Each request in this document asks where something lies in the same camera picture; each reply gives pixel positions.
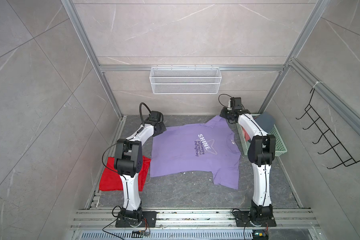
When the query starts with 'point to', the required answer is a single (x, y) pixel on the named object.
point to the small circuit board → (139, 234)
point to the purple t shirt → (211, 147)
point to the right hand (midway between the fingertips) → (222, 110)
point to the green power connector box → (260, 234)
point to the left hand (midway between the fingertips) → (162, 125)
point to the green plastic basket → (280, 147)
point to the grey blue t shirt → (266, 121)
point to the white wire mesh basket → (186, 80)
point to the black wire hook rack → (329, 135)
